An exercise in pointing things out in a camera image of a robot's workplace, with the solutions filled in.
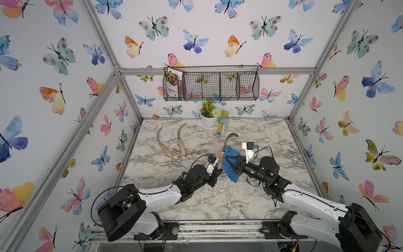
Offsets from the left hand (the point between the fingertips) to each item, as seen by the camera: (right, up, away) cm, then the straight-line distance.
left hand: (221, 169), depth 81 cm
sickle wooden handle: (-34, +8, +22) cm, 42 cm away
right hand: (+2, +7, -9) cm, 12 cm away
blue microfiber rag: (+3, +10, -8) cm, 13 cm away
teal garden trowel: (+5, +28, +37) cm, 46 cm away
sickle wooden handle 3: (0, +7, -5) cm, 9 cm away
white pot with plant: (-6, +31, +29) cm, 43 cm away
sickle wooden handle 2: (-24, +9, +23) cm, 35 cm away
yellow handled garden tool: (+2, +22, +33) cm, 40 cm away
